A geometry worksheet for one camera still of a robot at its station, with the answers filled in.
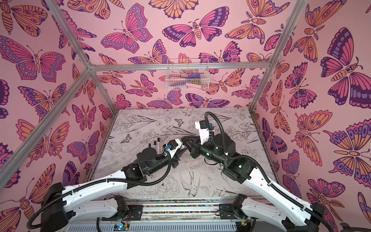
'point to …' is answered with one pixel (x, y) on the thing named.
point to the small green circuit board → (121, 227)
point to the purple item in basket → (196, 75)
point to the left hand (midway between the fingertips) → (186, 145)
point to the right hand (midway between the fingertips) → (183, 137)
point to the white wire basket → (187, 74)
